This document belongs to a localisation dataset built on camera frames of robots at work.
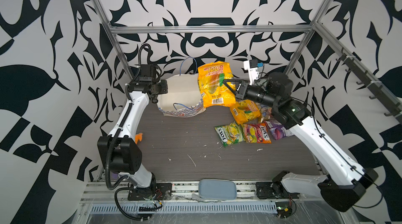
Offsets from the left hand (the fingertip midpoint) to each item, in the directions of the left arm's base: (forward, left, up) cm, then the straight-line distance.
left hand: (162, 83), depth 83 cm
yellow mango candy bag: (-5, -47, -20) cm, 51 cm away
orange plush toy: (-19, +15, -22) cm, 33 cm away
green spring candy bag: (-19, -36, -23) cm, 47 cm away
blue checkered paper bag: (+9, -9, -24) cm, 27 cm away
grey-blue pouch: (-45, -26, -24) cm, 58 cm away
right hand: (-18, -28, +18) cm, 38 cm away
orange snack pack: (-20, -55, -24) cm, 63 cm away
